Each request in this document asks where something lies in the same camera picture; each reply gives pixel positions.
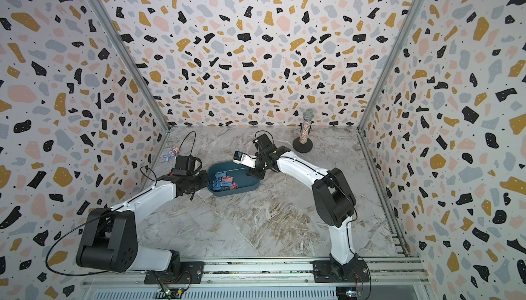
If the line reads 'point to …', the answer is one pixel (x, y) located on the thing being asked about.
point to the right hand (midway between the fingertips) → (249, 168)
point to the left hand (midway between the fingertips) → (210, 178)
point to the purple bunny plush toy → (172, 153)
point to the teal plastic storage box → (225, 178)
